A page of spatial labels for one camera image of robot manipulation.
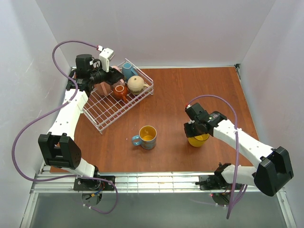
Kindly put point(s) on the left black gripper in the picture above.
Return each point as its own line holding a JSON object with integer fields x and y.
{"x": 115, "y": 75}

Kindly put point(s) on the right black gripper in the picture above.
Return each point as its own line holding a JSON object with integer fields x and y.
{"x": 189, "y": 130}

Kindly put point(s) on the blue mug with yellow inside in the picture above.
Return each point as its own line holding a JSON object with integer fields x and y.
{"x": 146, "y": 137}

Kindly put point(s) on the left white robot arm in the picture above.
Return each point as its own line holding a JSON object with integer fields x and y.
{"x": 58, "y": 146}

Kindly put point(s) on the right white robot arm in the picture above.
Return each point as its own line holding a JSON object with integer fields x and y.
{"x": 271, "y": 168}

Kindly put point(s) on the light pink faceted mug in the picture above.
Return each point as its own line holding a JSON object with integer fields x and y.
{"x": 117, "y": 68}

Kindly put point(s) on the teal dotted mug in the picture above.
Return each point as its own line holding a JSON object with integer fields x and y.
{"x": 128, "y": 71}

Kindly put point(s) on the small orange cup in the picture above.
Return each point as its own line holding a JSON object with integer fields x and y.
{"x": 121, "y": 92}

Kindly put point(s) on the salmon pink dotted mug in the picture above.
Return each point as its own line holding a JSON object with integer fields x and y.
{"x": 103, "y": 89}

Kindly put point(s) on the beige round mug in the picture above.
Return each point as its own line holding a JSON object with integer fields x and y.
{"x": 136, "y": 85}

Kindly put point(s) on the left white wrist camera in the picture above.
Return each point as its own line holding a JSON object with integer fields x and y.
{"x": 105, "y": 57}

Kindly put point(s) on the white wire dish rack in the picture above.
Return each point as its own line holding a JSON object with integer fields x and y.
{"x": 103, "y": 110}

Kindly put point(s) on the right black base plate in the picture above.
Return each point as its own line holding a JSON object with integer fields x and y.
{"x": 212, "y": 182}

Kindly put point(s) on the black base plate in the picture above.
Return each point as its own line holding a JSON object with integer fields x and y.
{"x": 83, "y": 184}
{"x": 212, "y": 182}

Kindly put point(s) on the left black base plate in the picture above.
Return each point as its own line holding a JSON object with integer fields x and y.
{"x": 83, "y": 184}

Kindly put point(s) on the aluminium frame rail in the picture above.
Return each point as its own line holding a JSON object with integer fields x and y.
{"x": 172, "y": 165}

